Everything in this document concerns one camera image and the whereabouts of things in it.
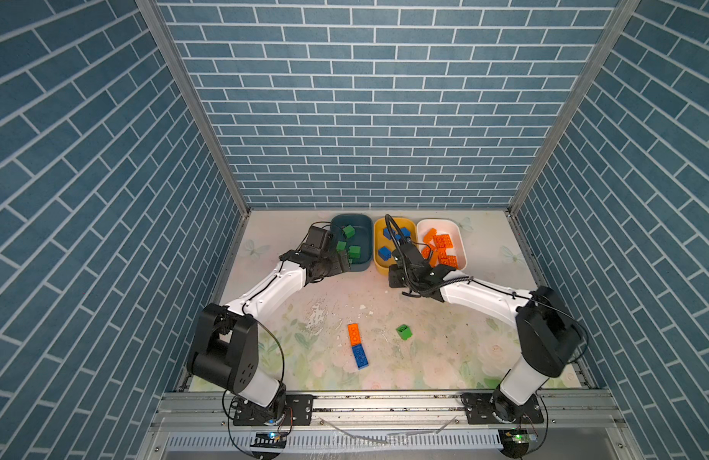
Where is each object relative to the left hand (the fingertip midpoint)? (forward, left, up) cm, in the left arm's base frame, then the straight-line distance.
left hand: (337, 264), depth 90 cm
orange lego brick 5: (+9, -40, -10) cm, 42 cm away
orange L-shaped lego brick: (-18, -5, -11) cm, 22 cm away
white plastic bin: (+23, -42, -8) cm, 49 cm away
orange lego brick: (+19, -34, -8) cm, 40 cm away
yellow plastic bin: (+3, -14, -5) cm, 15 cm away
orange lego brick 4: (+11, -38, -9) cm, 40 cm away
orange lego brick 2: (+17, -40, -9) cm, 44 cm away
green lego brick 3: (+11, -5, -8) cm, 15 cm away
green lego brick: (+22, -3, -10) cm, 25 cm away
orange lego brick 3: (+13, -32, -10) cm, 36 cm away
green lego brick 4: (-18, -21, -10) cm, 29 cm away
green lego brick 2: (+14, 0, -9) cm, 17 cm away
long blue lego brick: (-25, -7, -11) cm, 28 cm away
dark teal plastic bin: (+20, -9, -11) cm, 24 cm away
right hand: (-1, -16, -1) cm, 17 cm away
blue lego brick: (+21, -25, -9) cm, 34 cm away
